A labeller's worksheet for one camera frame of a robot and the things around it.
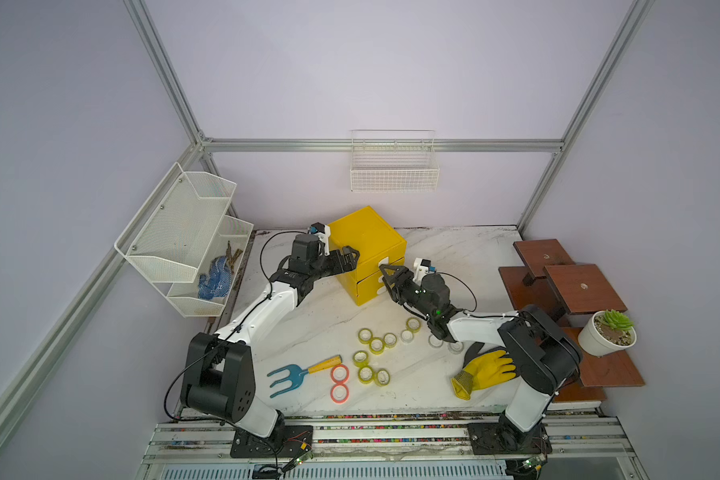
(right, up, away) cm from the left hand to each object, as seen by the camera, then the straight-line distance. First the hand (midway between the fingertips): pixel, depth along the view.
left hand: (346, 259), depth 86 cm
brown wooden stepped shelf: (+55, -5, -6) cm, 56 cm away
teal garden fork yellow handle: (-14, -33, -3) cm, 36 cm away
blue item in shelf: (-38, -7, +1) cm, 39 cm away
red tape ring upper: (-2, -33, -2) cm, 33 cm away
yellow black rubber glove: (+39, -31, -4) cm, 50 cm away
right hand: (+10, -5, +1) cm, 11 cm away
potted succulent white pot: (+61, -17, -19) cm, 67 cm away
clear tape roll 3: (+33, -27, +2) cm, 43 cm away
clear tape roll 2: (+23, -20, -15) cm, 34 cm away
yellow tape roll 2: (+9, -27, +3) cm, 28 cm away
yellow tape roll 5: (+4, -29, 0) cm, 30 cm away
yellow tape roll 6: (+6, -33, -2) cm, 34 cm away
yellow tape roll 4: (+21, -21, +7) cm, 30 cm away
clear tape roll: (+19, -24, +6) cm, 31 cm away
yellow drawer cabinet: (+9, +4, +2) cm, 10 cm away
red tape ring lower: (-1, -39, -6) cm, 40 cm away
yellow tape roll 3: (+13, -25, +4) cm, 29 cm away
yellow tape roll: (+5, -24, +6) cm, 26 cm away
